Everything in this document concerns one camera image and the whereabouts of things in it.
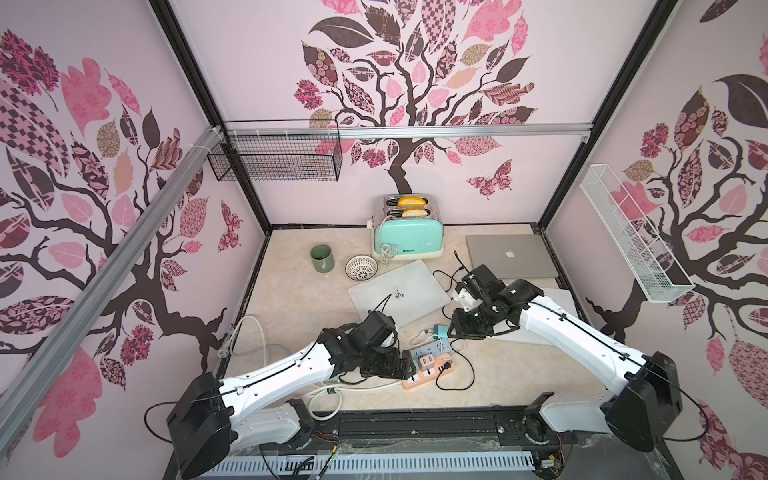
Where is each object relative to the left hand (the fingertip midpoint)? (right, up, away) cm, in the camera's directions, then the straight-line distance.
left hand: (397, 378), depth 74 cm
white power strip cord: (-20, -9, +4) cm, 22 cm away
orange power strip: (+8, -2, +6) cm, 10 cm away
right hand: (+15, +9, +2) cm, 18 cm away
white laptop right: (+55, +16, +24) cm, 63 cm away
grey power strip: (+12, +4, +11) cm, 17 cm away
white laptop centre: (+4, +17, +31) cm, 36 cm away
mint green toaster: (+4, +41, +24) cm, 48 cm away
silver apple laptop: (+44, +31, +36) cm, 65 cm away
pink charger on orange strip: (+8, +2, +4) cm, 10 cm away
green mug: (-26, +30, +30) cm, 50 cm away
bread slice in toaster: (+5, +50, +29) cm, 58 cm away
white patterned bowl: (-13, +27, +32) cm, 43 cm away
